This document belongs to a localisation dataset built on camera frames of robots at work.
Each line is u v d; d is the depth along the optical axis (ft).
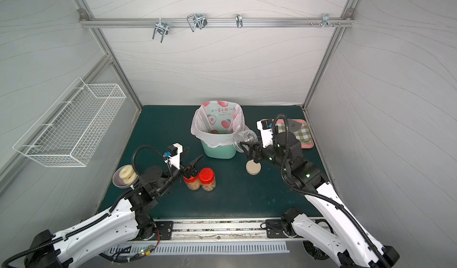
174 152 1.98
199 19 2.50
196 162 2.13
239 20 2.56
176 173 2.09
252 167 2.98
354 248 1.26
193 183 2.57
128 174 2.70
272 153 1.92
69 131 2.22
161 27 2.61
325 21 2.51
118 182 2.74
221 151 3.02
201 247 2.31
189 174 2.16
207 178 2.51
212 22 2.58
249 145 1.88
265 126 1.82
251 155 1.91
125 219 1.72
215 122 3.13
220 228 2.47
